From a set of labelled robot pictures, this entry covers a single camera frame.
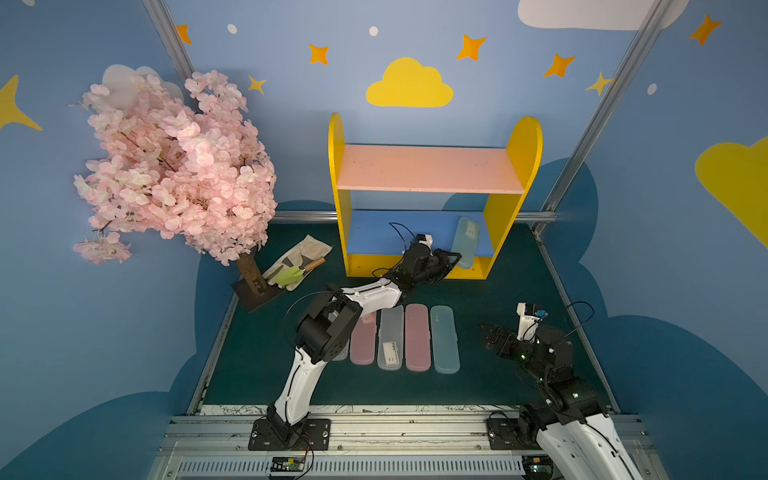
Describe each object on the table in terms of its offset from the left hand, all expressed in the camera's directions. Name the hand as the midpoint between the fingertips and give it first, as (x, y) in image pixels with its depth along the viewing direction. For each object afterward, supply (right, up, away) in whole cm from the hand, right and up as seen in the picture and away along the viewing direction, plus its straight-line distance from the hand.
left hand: (464, 251), depth 87 cm
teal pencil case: (-5, -28, +4) cm, 28 cm away
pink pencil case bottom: (-14, -27, +4) cm, 30 cm away
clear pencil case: (-36, -31, +1) cm, 47 cm away
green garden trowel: (-58, -8, +19) cm, 62 cm away
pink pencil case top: (-31, -29, +2) cm, 42 cm away
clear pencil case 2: (-22, -27, +4) cm, 35 cm away
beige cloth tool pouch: (-53, +1, +27) cm, 59 cm away
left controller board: (-47, -52, -15) cm, 72 cm away
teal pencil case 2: (+3, +3, +9) cm, 10 cm away
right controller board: (+14, -54, -14) cm, 58 cm away
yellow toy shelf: (-23, +22, +27) cm, 42 cm away
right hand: (+7, -20, -8) cm, 22 cm away
